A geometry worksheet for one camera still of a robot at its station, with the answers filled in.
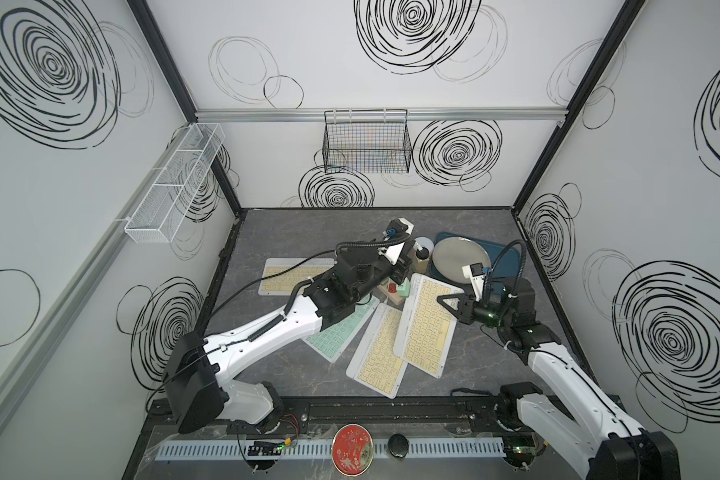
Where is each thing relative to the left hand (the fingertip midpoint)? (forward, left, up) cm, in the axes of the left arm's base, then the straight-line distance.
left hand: (412, 241), depth 68 cm
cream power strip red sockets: (-13, +5, 0) cm, 14 cm away
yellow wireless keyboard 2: (-10, -6, -23) cm, 26 cm away
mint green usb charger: (-6, +1, -11) cm, 13 cm away
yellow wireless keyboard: (-17, +7, -34) cm, 38 cm away
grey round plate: (+20, -20, -32) cm, 43 cm away
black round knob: (-37, +3, -23) cm, 43 cm away
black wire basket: (+67, +12, -17) cm, 70 cm away
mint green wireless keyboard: (-11, +19, -34) cm, 41 cm away
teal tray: (+15, -37, -30) cm, 50 cm away
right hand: (-6, -9, -17) cm, 20 cm away
